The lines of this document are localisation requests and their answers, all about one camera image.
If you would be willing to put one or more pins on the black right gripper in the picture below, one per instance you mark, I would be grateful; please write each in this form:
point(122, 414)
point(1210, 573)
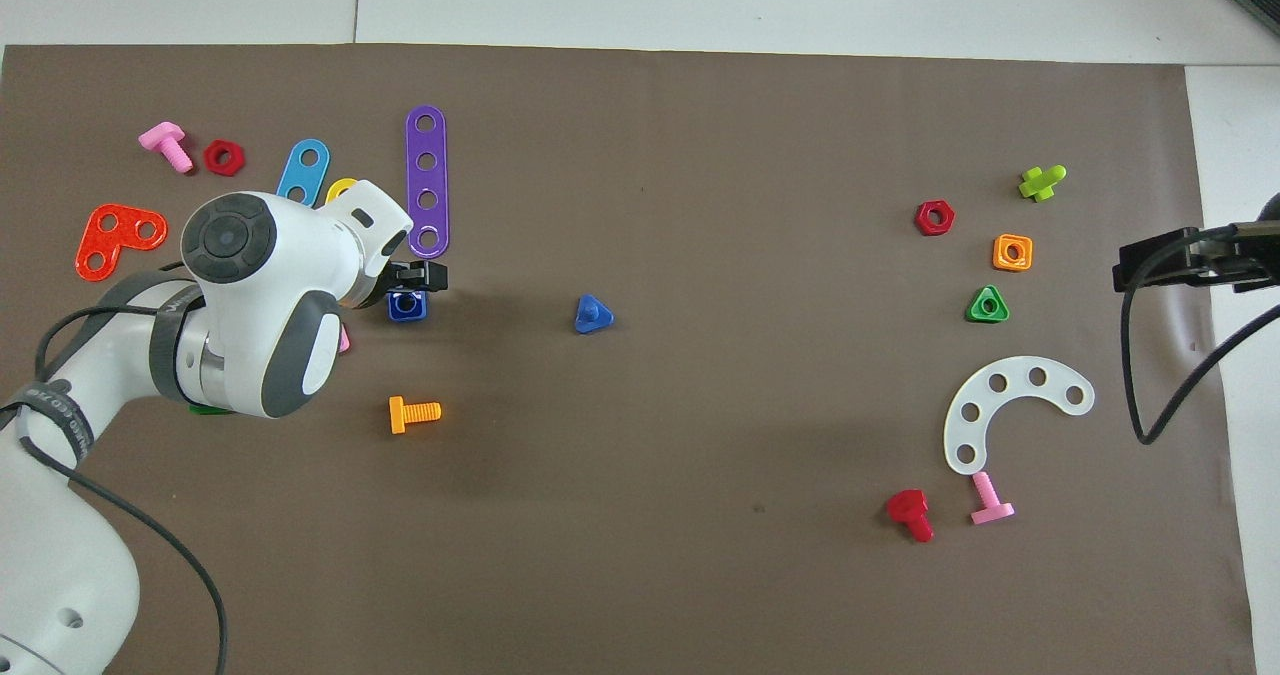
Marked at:
point(1245, 267)

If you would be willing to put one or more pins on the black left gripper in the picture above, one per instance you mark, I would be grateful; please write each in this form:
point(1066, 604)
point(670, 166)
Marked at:
point(410, 277)

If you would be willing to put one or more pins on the blue square plastic nut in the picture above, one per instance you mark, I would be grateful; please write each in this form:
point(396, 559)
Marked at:
point(396, 315)

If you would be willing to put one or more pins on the blue triangular-head plastic screw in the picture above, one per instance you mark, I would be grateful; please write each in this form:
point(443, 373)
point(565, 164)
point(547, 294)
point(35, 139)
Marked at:
point(592, 320)

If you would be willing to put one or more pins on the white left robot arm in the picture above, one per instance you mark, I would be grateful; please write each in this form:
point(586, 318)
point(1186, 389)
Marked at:
point(270, 285)

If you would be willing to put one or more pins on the orange plastic screw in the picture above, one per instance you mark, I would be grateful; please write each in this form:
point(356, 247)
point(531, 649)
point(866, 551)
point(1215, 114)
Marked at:
point(420, 413)

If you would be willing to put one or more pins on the lime green cross-head screw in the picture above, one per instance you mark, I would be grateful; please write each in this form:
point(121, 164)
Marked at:
point(1040, 184)

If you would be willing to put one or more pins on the orange square plastic nut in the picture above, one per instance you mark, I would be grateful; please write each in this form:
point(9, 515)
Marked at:
point(1000, 263)

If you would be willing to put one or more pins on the green triangular plastic nut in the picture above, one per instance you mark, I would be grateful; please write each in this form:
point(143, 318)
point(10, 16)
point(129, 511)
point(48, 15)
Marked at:
point(975, 315)

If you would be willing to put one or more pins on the red hexagonal plastic nut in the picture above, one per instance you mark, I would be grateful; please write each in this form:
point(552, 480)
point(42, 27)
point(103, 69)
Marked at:
point(921, 223)
point(210, 160)

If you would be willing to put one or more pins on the dark green plastic screw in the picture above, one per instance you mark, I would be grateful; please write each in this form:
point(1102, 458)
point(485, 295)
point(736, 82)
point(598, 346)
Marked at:
point(208, 410)

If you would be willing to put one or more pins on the pink plastic screw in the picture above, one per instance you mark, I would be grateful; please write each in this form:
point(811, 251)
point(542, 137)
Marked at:
point(162, 138)
point(992, 510)

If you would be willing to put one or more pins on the red plastic screw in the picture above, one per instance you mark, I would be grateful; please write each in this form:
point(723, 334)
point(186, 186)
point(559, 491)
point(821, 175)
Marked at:
point(908, 505)

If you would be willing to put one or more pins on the purple four-hole plastic plate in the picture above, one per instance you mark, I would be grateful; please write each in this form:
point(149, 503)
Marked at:
point(427, 180)

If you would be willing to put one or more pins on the yellow three-hole plastic plate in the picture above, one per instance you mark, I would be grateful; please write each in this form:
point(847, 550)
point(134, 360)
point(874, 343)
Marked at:
point(330, 191)

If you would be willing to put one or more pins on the blue two-hole plastic plate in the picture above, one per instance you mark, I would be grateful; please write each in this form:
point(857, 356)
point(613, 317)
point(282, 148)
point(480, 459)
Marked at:
point(306, 170)

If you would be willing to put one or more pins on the white curved five-hole plate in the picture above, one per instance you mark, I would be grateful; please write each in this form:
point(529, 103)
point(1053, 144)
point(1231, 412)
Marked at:
point(982, 398)

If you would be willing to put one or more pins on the brown table mat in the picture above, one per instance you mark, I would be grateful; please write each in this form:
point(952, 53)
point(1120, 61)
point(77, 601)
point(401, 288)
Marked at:
point(640, 515)

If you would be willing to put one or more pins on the orange-red heart-shaped plastic plate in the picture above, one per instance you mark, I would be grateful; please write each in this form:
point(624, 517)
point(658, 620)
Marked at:
point(112, 240)

